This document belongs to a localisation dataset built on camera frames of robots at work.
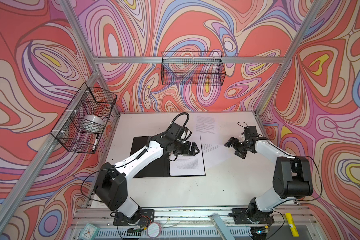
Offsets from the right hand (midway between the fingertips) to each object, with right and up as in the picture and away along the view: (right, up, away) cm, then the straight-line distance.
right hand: (230, 150), depth 93 cm
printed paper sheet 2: (-13, +16, +19) cm, 28 cm away
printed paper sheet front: (-29, -9, -2) cm, 30 cm away
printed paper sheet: (-9, -2, +4) cm, 10 cm away
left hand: (-23, +2, -14) cm, 27 cm away
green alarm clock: (-74, -34, -25) cm, 85 cm away
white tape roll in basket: (-74, +16, -22) cm, 79 cm away
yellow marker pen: (+22, -33, -23) cm, 46 cm away
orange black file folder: (-44, -10, -3) cm, 45 cm away
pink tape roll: (-43, -32, -26) cm, 60 cm away
